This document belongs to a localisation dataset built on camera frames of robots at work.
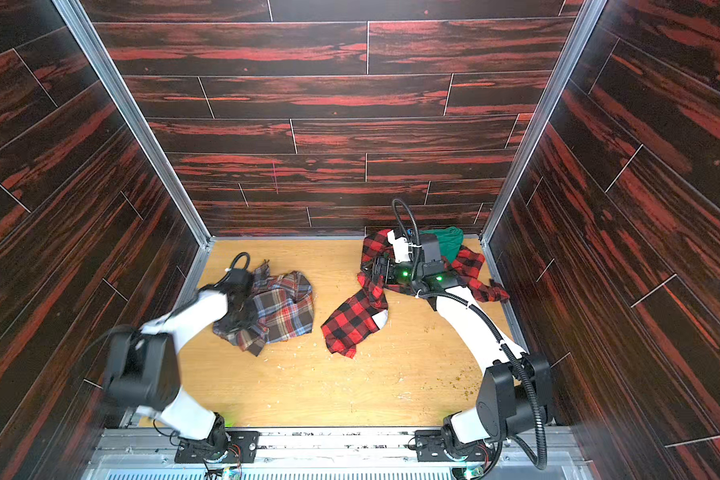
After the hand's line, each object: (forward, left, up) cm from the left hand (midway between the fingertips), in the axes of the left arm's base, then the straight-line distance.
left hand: (249, 322), depth 93 cm
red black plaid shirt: (-1, -30, -3) cm, 30 cm away
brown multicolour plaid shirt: (+3, -11, +3) cm, 12 cm away
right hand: (+8, -40, +20) cm, 45 cm away
